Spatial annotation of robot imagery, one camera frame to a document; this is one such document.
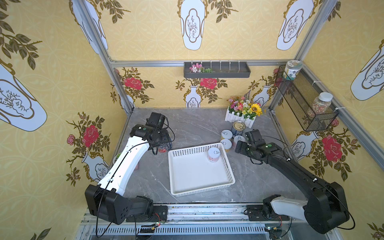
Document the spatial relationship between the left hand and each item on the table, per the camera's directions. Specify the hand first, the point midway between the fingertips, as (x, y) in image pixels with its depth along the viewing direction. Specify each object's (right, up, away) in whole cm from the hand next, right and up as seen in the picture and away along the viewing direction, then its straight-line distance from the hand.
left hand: (155, 139), depth 79 cm
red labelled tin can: (+4, -4, -1) cm, 6 cm away
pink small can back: (+49, -1, +18) cm, 52 cm away
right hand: (+50, -6, +8) cm, 51 cm away
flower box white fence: (+51, +18, +19) cm, 57 cm away
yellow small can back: (+42, +1, +19) cm, 46 cm away
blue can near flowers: (+49, +6, +18) cm, 53 cm away
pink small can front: (+32, -10, +11) cm, 35 cm away
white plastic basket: (+18, -21, +12) cm, 30 cm away
